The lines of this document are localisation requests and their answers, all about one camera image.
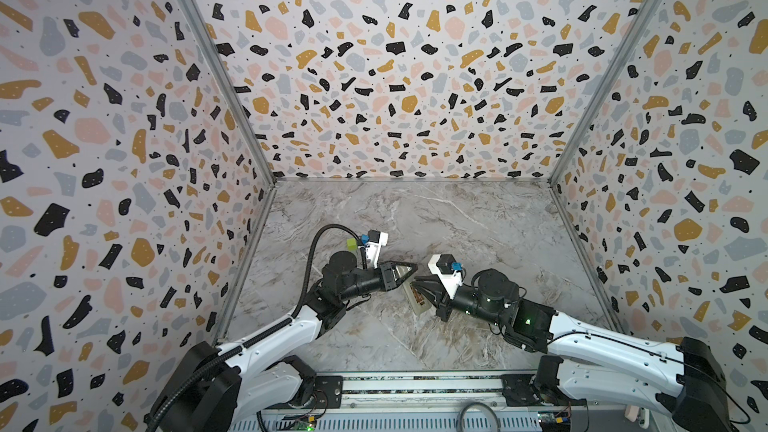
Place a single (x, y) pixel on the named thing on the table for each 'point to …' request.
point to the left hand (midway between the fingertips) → (417, 267)
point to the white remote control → (419, 303)
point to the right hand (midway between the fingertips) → (412, 279)
